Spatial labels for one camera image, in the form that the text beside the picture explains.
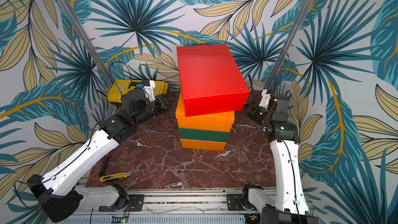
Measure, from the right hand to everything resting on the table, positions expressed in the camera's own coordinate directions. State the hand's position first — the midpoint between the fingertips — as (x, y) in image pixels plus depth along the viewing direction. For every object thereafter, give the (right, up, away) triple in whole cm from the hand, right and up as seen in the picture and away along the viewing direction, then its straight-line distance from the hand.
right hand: (244, 104), depth 69 cm
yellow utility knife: (-61, -36, +11) cm, 72 cm away
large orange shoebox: (-10, -7, -4) cm, 13 cm away
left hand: (-30, +2, -4) cm, 30 cm away
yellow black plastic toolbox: (-70, +12, +29) cm, 76 cm away
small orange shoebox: (-18, -22, +17) cm, 33 cm away
